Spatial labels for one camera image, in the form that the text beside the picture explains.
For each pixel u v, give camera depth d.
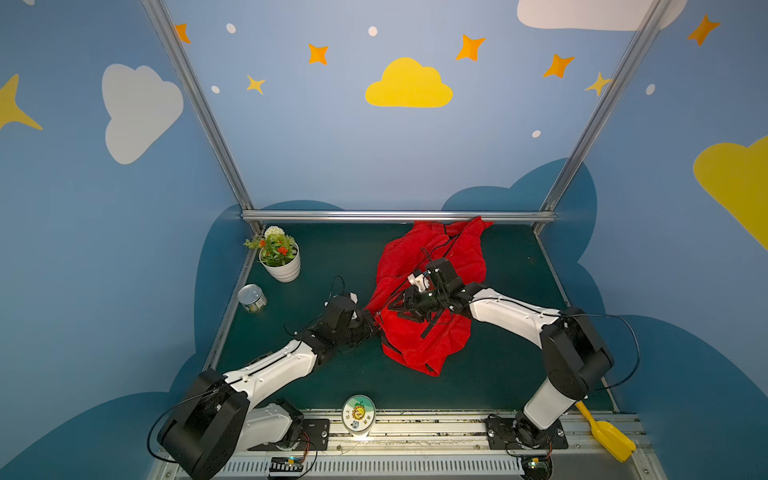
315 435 0.74
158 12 0.68
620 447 0.73
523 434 0.66
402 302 0.78
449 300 0.68
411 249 1.08
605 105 0.86
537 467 0.73
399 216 1.18
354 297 0.83
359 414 0.70
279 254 0.93
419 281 0.84
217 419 0.41
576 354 0.47
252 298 0.93
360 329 0.73
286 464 0.73
